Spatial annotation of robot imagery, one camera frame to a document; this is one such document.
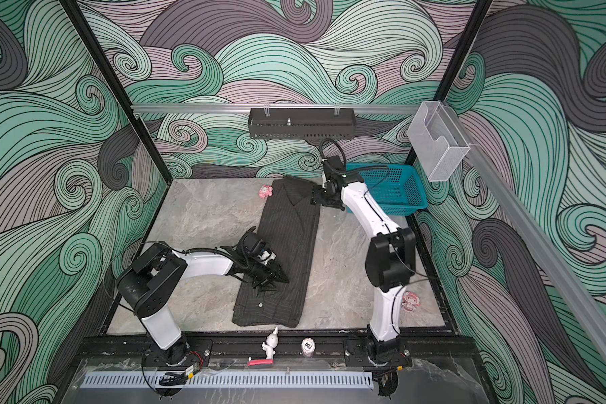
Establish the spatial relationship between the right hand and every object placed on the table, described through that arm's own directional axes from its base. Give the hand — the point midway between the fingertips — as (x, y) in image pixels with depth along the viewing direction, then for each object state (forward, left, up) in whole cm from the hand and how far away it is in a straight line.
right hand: (320, 199), depth 91 cm
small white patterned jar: (-46, +5, -10) cm, 47 cm away
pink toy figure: (+15, +23, -13) cm, 31 cm away
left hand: (-27, +12, -14) cm, 32 cm away
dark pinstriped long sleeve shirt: (-2, +13, -14) cm, 19 cm away
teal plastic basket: (+22, -40, -18) cm, 48 cm away
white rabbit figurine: (-44, +15, -12) cm, 48 cm away
